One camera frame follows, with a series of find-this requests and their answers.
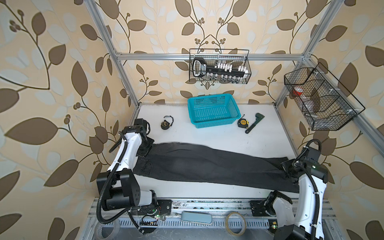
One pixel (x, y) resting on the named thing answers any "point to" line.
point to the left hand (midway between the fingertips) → (150, 147)
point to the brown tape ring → (244, 224)
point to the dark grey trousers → (199, 163)
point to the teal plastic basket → (214, 110)
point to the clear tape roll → (115, 224)
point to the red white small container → (298, 91)
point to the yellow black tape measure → (243, 123)
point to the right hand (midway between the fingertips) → (286, 171)
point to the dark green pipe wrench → (259, 117)
